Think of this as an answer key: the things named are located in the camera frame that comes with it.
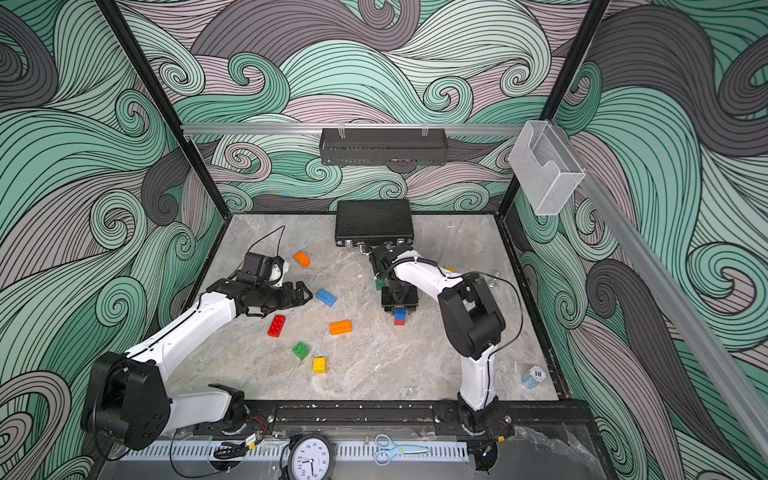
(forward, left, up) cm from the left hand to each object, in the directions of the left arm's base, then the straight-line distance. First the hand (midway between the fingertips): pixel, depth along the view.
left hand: (299, 295), depth 84 cm
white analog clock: (-37, -8, -8) cm, 39 cm away
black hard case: (+35, -21, -6) cm, 41 cm away
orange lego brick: (-5, -11, -9) cm, 16 cm away
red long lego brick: (-5, +8, -9) cm, 13 cm away
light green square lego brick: (-13, -1, -8) cm, 15 cm away
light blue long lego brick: (+5, -6, -10) cm, 13 cm away
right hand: (-2, -28, -7) cm, 29 cm away
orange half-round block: (+21, +5, -11) cm, 24 cm away
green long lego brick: (+10, -23, -10) cm, 27 cm away
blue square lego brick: (-4, -29, -5) cm, 30 cm away
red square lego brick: (-3, -29, -10) cm, 31 cm away
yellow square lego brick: (-17, -7, -8) cm, 20 cm away
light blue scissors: (-37, -24, -11) cm, 45 cm away
